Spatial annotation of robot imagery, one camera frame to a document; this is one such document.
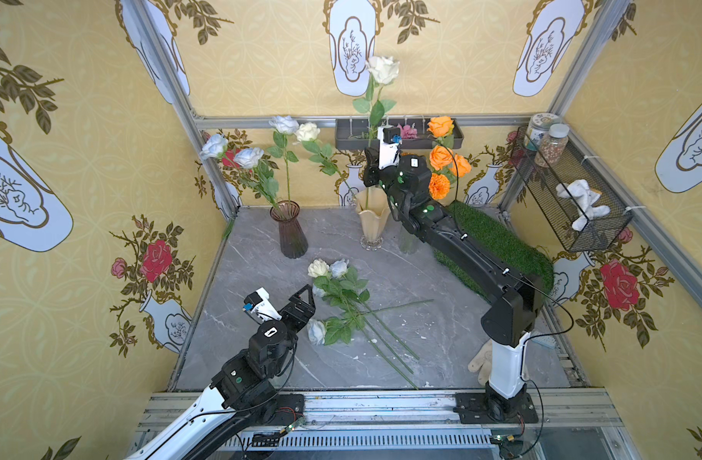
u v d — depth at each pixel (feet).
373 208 2.94
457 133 2.93
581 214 2.24
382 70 1.94
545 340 2.76
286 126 2.72
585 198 2.30
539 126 2.81
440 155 2.63
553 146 2.62
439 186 2.56
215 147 2.57
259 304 2.13
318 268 3.09
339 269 3.19
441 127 2.68
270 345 1.73
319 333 2.74
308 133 2.66
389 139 1.96
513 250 3.49
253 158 2.62
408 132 2.88
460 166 2.68
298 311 2.14
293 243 3.33
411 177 1.81
